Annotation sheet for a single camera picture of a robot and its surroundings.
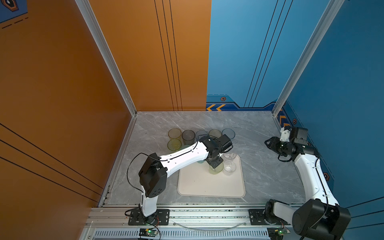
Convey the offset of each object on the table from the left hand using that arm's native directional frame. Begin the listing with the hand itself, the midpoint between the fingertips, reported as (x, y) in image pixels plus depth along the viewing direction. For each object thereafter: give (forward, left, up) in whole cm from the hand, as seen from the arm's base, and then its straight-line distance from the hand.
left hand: (214, 159), depth 82 cm
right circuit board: (-32, -29, -12) cm, 45 cm away
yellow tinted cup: (+18, -2, 0) cm, 18 cm away
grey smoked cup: (+14, +15, +2) cm, 21 cm away
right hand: (+7, -29, +7) cm, 31 cm away
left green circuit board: (-32, +32, -13) cm, 48 cm away
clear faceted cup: (+7, -11, -9) cm, 16 cm away
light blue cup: (+16, +8, +3) cm, 18 cm away
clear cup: (0, -10, -10) cm, 14 cm away
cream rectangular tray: (-8, +10, -11) cm, 17 cm away
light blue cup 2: (+18, -11, +1) cm, 21 cm away
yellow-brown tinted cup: (+17, +24, +1) cm, 29 cm away
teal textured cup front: (-13, +8, +23) cm, 28 cm away
